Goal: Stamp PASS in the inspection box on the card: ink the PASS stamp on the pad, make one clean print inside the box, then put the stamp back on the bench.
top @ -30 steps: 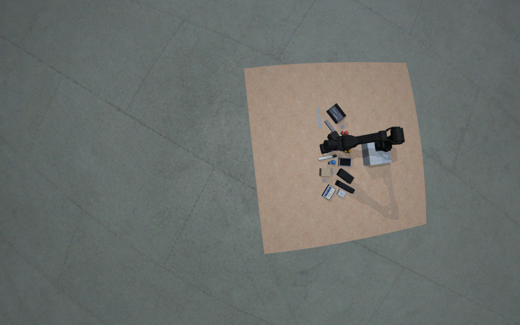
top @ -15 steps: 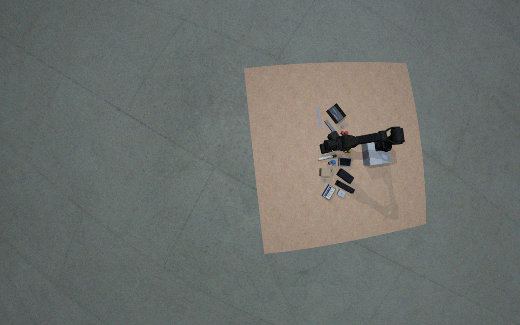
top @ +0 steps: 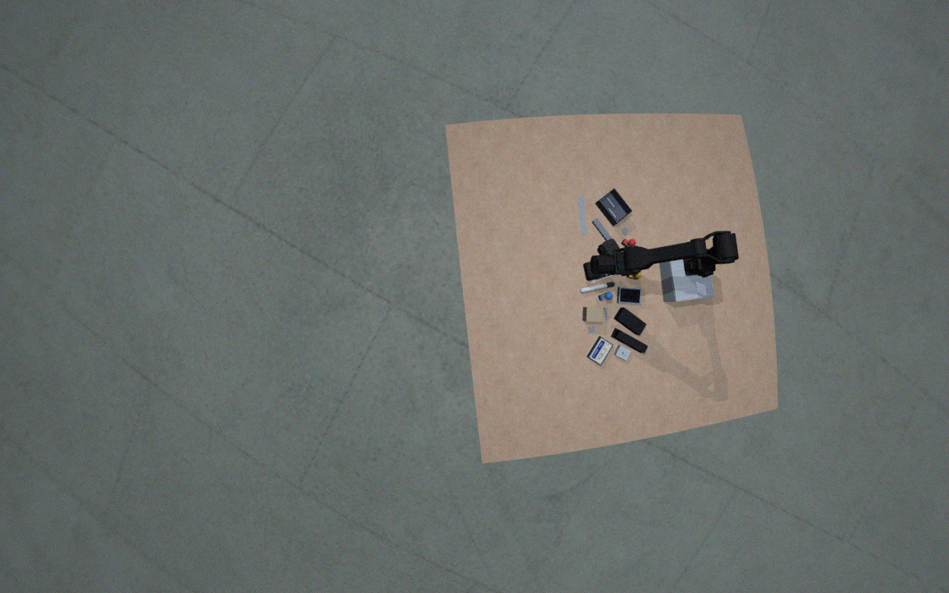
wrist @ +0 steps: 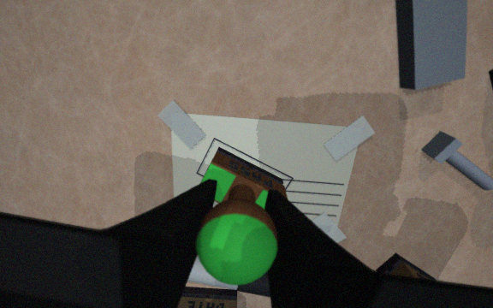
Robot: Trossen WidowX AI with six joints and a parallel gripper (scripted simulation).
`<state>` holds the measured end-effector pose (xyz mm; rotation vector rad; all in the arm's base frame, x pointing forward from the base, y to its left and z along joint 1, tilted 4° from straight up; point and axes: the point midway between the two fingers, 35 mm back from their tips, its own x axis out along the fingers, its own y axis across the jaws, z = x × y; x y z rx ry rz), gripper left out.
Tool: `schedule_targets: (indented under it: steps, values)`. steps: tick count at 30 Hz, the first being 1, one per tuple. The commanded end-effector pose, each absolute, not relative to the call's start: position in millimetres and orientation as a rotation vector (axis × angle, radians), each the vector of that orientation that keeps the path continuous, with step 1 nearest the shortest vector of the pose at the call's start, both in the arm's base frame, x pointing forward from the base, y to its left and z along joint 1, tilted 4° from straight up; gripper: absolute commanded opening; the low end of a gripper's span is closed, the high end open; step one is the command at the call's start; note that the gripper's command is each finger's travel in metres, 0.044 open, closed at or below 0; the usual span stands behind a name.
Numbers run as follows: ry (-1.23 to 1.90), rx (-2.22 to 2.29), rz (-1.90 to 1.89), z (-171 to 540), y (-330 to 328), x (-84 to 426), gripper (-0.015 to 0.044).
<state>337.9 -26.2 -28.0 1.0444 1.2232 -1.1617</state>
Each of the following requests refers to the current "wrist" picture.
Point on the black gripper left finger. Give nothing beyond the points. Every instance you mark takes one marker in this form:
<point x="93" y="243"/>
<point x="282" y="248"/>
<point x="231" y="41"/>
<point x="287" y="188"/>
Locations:
<point x="143" y="262"/>

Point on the blue and brown rubber stamp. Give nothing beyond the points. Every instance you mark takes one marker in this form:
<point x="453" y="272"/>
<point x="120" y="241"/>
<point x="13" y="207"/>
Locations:
<point x="201" y="297"/>

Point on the grey cylinder with black end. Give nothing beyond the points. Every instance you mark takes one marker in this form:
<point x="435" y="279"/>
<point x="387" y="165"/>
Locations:
<point x="260" y="286"/>

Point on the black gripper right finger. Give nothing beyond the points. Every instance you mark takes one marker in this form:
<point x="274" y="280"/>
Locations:
<point x="312" y="271"/>

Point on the green and brown stamp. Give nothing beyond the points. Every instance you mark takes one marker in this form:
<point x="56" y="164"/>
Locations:
<point x="237" y="239"/>

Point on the white inspection card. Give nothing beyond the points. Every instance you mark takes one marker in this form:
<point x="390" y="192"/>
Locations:
<point x="315" y="161"/>

